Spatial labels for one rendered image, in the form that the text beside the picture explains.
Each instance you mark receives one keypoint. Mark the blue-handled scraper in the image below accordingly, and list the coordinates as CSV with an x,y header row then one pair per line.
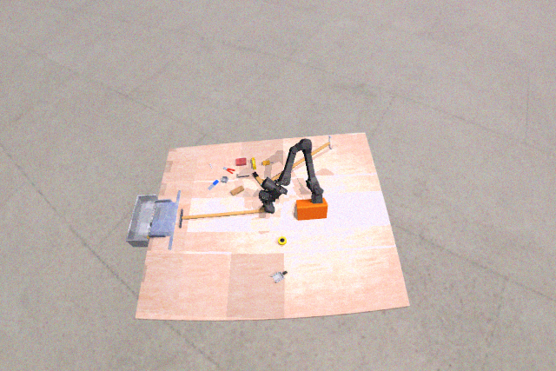
x,y
212,185

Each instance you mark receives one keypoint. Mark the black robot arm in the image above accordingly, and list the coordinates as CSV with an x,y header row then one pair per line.
x,y
304,145

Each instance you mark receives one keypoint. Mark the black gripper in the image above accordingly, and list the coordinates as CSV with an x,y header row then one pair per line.
x,y
269,206

